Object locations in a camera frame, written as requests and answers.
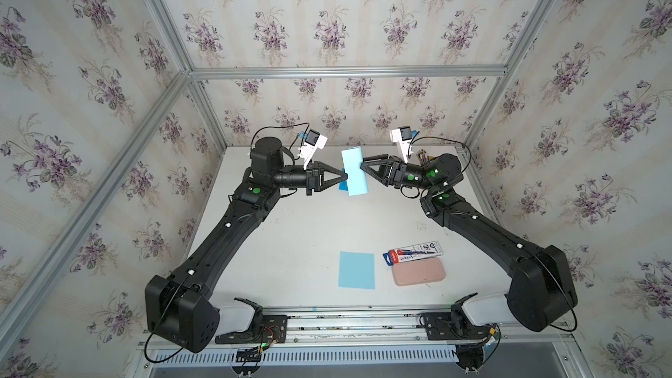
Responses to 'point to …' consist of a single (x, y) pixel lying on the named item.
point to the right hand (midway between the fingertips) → (365, 169)
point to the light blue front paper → (356, 270)
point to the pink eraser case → (418, 271)
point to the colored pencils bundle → (422, 155)
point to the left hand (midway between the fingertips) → (345, 182)
